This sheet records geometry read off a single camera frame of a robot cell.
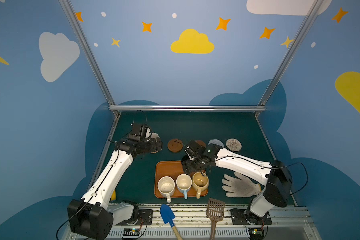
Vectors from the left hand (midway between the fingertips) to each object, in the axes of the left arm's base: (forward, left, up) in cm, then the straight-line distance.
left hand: (154, 144), depth 80 cm
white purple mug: (+13, +3, -10) cm, 17 cm away
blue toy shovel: (-31, -8, -19) cm, 37 cm away
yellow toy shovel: (-22, +22, -18) cm, 36 cm away
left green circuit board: (-37, +10, -23) cm, 45 cm away
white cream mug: (-16, -7, -19) cm, 26 cm away
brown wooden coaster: (+15, -29, -20) cm, 38 cm away
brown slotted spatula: (-29, -32, -17) cm, 47 cm away
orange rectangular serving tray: (-5, -10, -19) cm, 22 cm away
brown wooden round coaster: (+12, -10, -18) cm, 24 cm away
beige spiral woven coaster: (+14, -52, -20) cm, 57 cm away
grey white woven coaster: (+15, -40, -19) cm, 47 cm away
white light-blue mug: (-15, -16, -18) cm, 28 cm away
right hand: (-9, -19, -8) cm, 23 cm away
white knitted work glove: (-16, -49, -18) cm, 54 cm away
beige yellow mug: (-14, -26, -19) cm, 35 cm away
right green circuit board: (-37, -53, -22) cm, 68 cm away
